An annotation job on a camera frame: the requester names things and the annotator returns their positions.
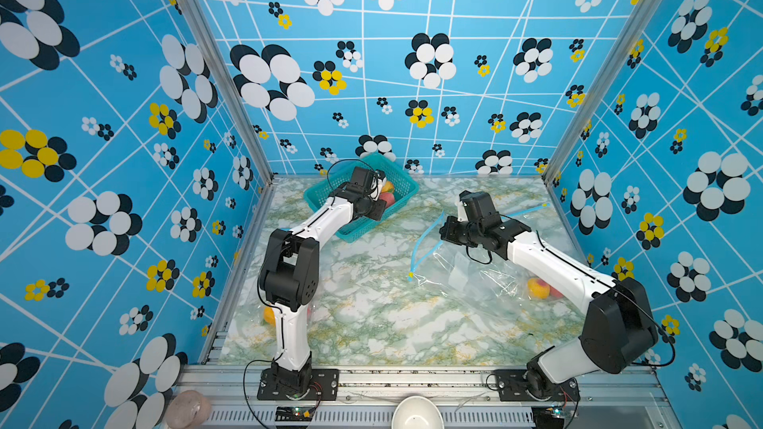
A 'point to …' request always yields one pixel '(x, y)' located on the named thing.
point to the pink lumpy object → (188, 409)
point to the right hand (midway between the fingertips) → (442, 228)
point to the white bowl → (417, 412)
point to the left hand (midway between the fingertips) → (380, 203)
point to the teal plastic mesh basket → (404, 187)
